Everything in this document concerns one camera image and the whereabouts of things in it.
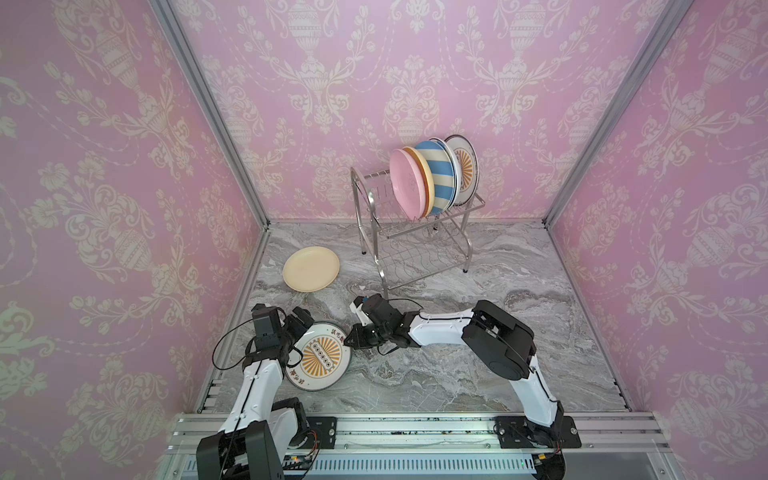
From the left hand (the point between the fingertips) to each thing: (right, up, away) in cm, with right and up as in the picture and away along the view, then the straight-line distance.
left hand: (301, 320), depth 88 cm
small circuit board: (+2, -31, -15) cm, 35 cm away
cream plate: (-2, +14, +19) cm, 23 cm away
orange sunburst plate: (+6, -11, -2) cm, 13 cm away
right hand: (+13, -7, -1) cm, 14 cm away
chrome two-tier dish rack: (+31, +21, +19) cm, 42 cm away
